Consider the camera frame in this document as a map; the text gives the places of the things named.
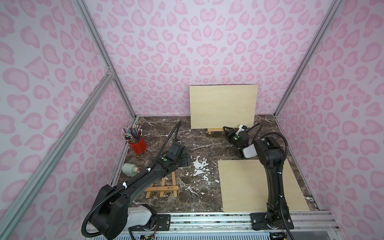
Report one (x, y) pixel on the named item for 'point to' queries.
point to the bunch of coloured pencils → (132, 134)
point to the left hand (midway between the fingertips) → (184, 157)
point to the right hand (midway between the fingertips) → (225, 128)
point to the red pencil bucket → (139, 147)
